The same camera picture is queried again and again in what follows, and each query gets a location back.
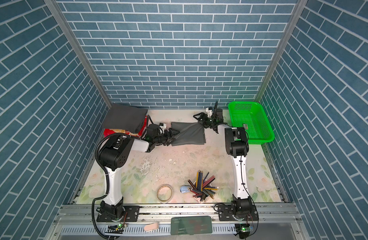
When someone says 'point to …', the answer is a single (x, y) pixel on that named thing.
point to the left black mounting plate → (131, 214)
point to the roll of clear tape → (164, 193)
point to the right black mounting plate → (239, 211)
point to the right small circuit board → (243, 229)
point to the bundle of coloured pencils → (202, 187)
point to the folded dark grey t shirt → (124, 117)
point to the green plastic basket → (260, 129)
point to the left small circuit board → (114, 229)
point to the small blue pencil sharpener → (184, 189)
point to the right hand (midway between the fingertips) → (195, 117)
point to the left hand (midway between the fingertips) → (177, 135)
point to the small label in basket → (245, 126)
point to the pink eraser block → (153, 226)
